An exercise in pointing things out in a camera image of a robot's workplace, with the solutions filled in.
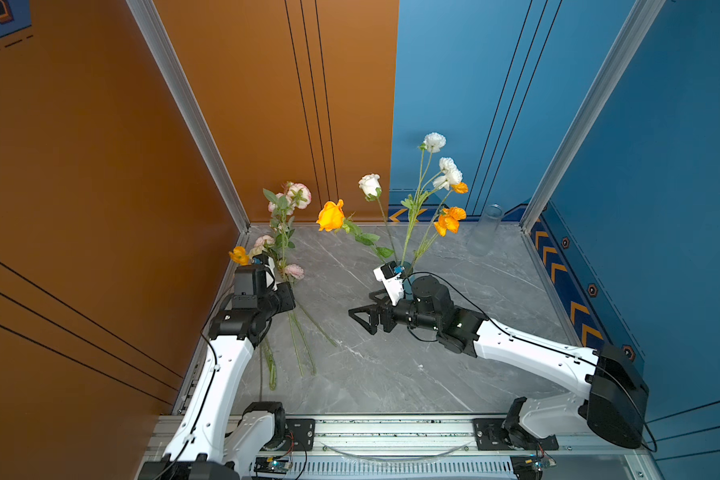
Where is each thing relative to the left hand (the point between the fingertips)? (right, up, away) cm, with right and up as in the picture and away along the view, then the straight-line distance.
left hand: (288, 286), depth 79 cm
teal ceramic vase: (+32, +5, +2) cm, 33 cm away
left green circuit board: (-2, -42, -8) cm, 42 cm away
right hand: (+19, -4, -8) cm, 21 cm away
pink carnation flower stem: (-3, +24, +6) cm, 25 cm away
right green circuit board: (+60, -42, -9) cm, 73 cm away
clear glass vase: (+62, +17, +24) cm, 68 cm away
